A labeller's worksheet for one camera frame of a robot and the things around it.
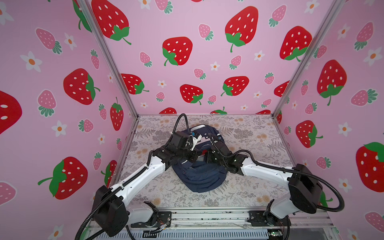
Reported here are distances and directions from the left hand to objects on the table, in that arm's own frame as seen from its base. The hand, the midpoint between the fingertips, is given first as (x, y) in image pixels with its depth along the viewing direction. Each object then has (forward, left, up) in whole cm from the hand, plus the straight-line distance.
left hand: (201, 152), depth 77 cm
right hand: (+3, -1, -6) cm, 7 cm away
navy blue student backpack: (-8, +1, -10) cm, 13 cm away
